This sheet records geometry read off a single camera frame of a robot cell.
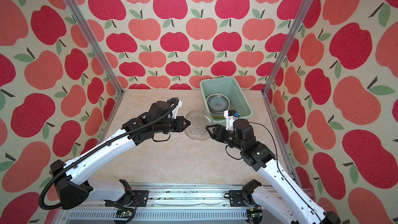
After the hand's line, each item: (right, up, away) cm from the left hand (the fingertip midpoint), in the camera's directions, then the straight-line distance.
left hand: (193, 125), depth 70 cm
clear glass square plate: (+3, +2, +3) cm, 5 cm away
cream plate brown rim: (+16, +4, +34) cm, 38 cm away
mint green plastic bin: (+26, +22, +37) cm, 50 cm away
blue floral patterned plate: (+16, +11, +38) cm, 43 cm away
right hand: (+9, -1, 0) cm, 9 cm away
